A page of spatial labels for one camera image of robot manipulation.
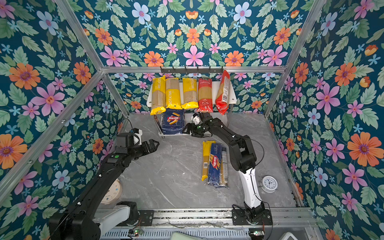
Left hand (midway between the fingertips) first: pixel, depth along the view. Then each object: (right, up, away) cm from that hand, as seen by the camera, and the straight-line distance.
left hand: (154, 142), depth 79 cm
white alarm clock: (+63, -24, +2) cm, 67 cm away
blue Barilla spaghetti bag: (+33, -14, +7) cm, 37 cm away
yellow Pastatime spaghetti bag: (+10, +26, -1) cm, 28 cm away
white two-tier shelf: (+14, +20, +43) cm, 49 cm away
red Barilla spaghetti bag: (+27, +21, -5) cm, 35 cm away
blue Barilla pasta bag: (+6, +12, +20) cm, 24 cm away
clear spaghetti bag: (+39, -19, +7) cm, 44 cm away
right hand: (+16, +5, +14) cm, 22 cm away
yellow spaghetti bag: (+29, -5, +18) cm, 34 cm away
